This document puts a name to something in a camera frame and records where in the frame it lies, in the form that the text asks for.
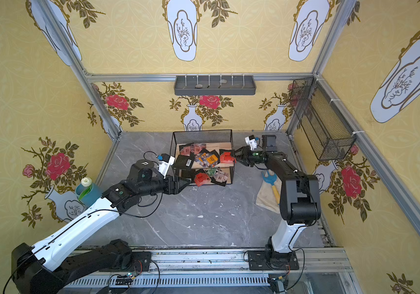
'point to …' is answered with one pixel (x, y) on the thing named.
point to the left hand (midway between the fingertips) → (184, 182)
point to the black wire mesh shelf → (214, 139)
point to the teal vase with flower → (87, 192)
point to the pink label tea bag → (194, 147)
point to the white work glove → (266, 196)
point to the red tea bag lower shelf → (201, 178)
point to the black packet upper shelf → (183, 162)
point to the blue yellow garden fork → (271, 178)
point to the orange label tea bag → (207, 159)
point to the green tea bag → (211, 171)
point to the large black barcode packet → (189, 173)
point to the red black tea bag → (227, 156)
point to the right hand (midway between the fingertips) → (228, 157)
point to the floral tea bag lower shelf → (220, 176)
